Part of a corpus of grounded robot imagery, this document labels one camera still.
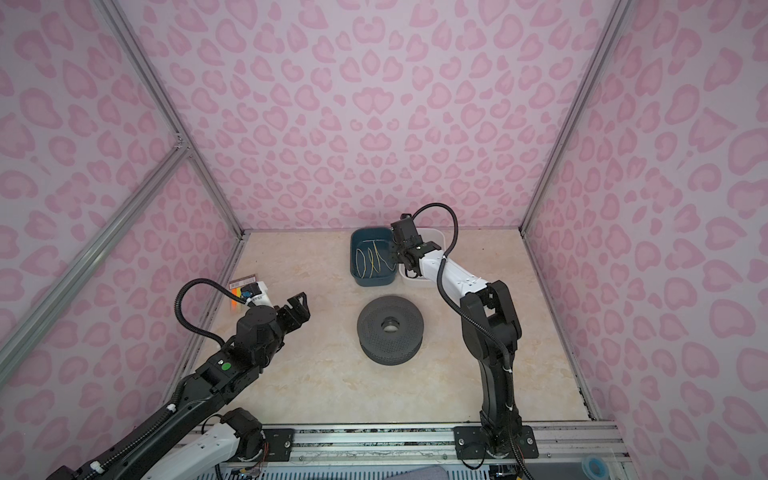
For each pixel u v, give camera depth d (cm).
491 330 53
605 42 73
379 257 111
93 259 64
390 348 82
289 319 68
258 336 56
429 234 75
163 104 84
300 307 70
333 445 75
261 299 67
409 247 74
